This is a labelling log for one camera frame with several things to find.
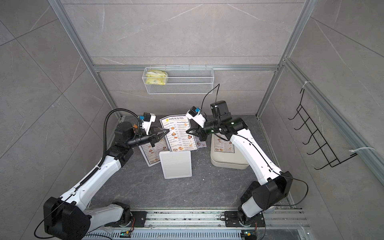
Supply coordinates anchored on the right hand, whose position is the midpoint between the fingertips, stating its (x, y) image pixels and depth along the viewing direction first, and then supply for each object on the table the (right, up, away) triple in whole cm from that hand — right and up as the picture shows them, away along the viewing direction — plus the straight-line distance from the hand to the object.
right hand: (189, 130), depth 70 cm
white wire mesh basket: (-5, +34, +31) cm, 47 cm away
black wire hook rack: (+59, -2, -2) cm, 59 cm away
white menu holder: (-8, -19, +11) cm, 23 cm away
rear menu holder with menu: (-24, -15, +18) cm, 33 cm away
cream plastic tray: (+23, -17, +29) cm, 41 cm away
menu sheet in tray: (+21, -11, +32) cm, 39 cm away
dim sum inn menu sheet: (-6, -4, +2) cm, 7 cm away
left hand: (-10, +1, 0) cm, 10 cm away
